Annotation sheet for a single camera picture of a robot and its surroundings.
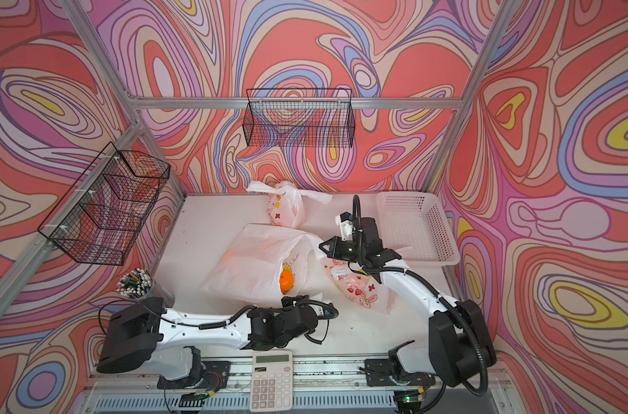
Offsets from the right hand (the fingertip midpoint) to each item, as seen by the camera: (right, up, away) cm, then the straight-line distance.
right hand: (321, 252), depth 82 cm
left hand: (-3, -14, -3) cm, 15 cm away
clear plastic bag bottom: (-26, -7, +12) cm, 30 cm away
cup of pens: (-54, -8, -8) cm, 56 cm away
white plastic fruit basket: (+41, +7, +26) cm, 49 cm away
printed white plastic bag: (+13, -11, 0) cm, 17 cm away
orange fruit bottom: (-12, -11, +6) cm, 17 cm away
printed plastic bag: (-13, +17, +14) cm, 26 cm away
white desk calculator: (-14, -35, -10) cm, 39 cm away
